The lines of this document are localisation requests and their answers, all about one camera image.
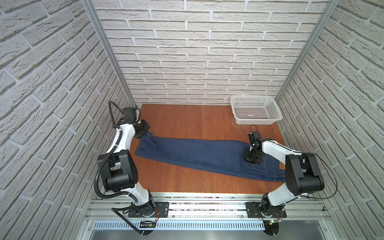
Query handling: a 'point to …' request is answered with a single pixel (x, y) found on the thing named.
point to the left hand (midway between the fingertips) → (148, 126)
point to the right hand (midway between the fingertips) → (246, 159)
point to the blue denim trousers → (218, 154)
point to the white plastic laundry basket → (256, 109)
